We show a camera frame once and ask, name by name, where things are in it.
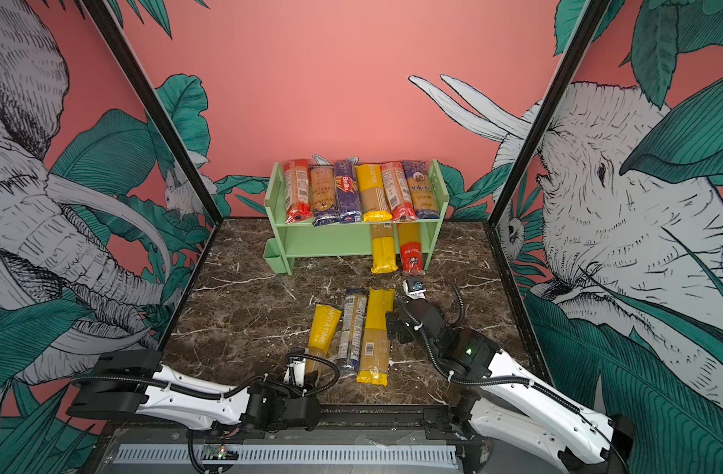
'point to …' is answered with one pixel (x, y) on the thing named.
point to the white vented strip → (288, 454)
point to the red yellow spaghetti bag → (411, 249)
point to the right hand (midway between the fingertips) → (398, 308)
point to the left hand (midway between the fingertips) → (318, 378)
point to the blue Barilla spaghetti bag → (348, 193)
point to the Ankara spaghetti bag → (421, 190)
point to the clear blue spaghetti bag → (353, 331)
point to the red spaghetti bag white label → (398, 192)
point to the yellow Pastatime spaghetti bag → (373, 199)
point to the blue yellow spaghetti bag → (323, 192)
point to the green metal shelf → (303, 240)
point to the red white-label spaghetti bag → (296, 190)
